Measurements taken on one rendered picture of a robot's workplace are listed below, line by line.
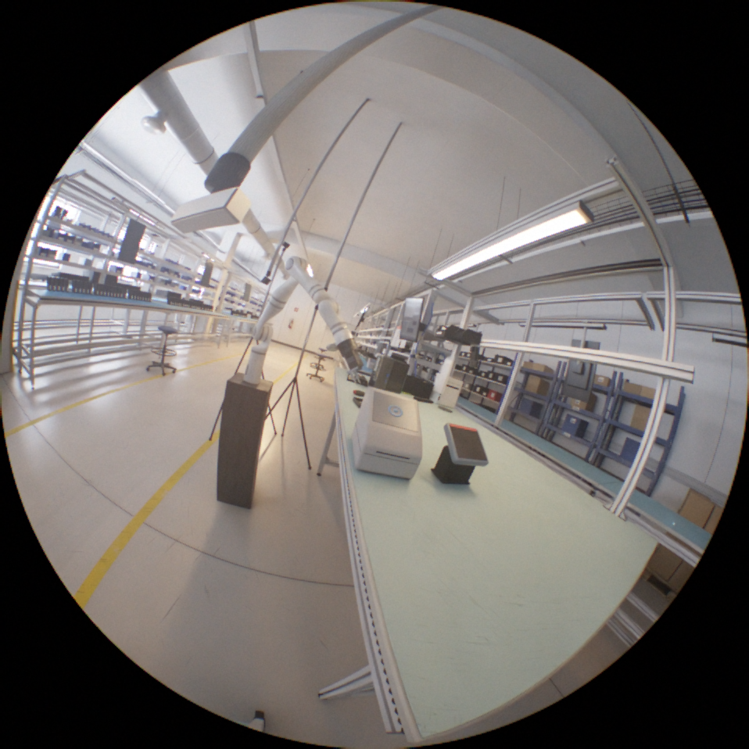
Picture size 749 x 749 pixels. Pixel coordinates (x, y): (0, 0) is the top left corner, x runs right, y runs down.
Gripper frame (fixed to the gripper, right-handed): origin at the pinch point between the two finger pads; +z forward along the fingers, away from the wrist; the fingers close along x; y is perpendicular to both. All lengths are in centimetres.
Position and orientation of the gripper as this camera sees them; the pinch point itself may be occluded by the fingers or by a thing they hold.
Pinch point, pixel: (359, 385)
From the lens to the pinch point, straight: 96.8
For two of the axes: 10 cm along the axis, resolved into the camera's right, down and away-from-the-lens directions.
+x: 2.4, -0.3, 9.7
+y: 8.7, -4.4, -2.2
